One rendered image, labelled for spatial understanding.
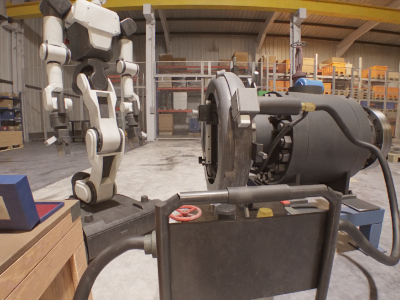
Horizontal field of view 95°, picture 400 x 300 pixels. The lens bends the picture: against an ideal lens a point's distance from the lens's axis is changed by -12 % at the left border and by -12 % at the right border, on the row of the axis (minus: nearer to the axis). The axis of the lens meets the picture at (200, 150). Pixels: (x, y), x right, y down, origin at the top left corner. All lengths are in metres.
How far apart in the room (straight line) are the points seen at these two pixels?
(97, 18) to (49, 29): 0.25
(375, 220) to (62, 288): 1.40
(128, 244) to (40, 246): 0.18
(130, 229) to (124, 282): 0.29
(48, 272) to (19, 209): 0.16
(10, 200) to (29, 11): 11.33
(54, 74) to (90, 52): 0.23
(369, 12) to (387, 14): 0.91
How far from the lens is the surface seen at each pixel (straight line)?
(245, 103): 0.81
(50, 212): 0.61
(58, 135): 1.16
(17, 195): 0.51
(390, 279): 1.32
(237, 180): 0.95
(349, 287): 1.18
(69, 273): 0.72
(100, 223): 1.15
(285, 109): 0.90
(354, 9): 11.53
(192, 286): 0.50
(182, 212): 0.45
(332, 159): 1.27
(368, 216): 1.37
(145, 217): 1.27
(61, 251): 0.63
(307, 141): 1.14
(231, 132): 0.89
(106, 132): 1.19
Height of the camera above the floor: 0.69
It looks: 7 degrees down
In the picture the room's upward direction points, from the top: straight up
